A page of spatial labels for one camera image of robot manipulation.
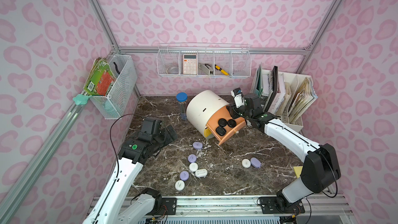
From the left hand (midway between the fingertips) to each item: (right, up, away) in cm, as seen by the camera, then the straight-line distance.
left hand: (169, 133), depth 73 cm
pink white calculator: (+7, +38, +22) cm, 45 cm away
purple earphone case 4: (+44, -18, +12) cm, 49 cm away
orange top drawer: (+27, +9, +10) cm, 30 cm away
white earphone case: (+10, -20, +11) cm, 25 cm away
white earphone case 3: (+4, -28, +6) cm, 28 cm away
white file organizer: (+66, +19, +20) cm, 71 cm away
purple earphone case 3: (+6, -24, +8) cm, 26 cm away
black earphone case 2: (+31, +4, +9) cm, 32 cm away
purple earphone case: (+12, -11, +19) cm, 25 cm away
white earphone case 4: (+39, -18, +12) cm, 45 cm away
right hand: (+30, +14, +12) cm, 35 cm away
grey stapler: (+18, +34, +18) cm, 42 cm away
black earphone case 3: (+25, 0, +6) cm, 25 cm away
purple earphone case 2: (+9, -17, +15) cm, 24 cm away
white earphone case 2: (+15, -23, +9) cm, 29 cm away
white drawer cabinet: (+14, +13, +15) cm, 24 cm away
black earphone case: (+26, +4, +9) cm, 28 cm away
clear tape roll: (-3, +36, +25) cm, 44 cm away
